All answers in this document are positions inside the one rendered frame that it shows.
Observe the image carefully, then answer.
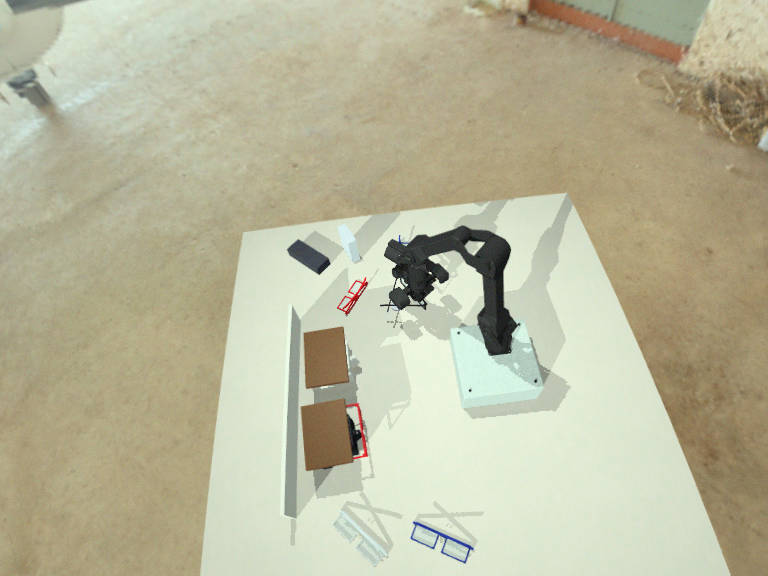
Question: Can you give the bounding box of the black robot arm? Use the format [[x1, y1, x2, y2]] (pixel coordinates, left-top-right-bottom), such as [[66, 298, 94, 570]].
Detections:
[[384, 225, 518, 356]]

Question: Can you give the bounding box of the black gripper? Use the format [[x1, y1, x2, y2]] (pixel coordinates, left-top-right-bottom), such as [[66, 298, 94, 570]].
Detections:
[[389, 263, 449, 310]]

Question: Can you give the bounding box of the white rectangular panel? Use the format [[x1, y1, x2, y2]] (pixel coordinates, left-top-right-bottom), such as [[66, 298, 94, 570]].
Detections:
[[280, 304, 301, 519]]

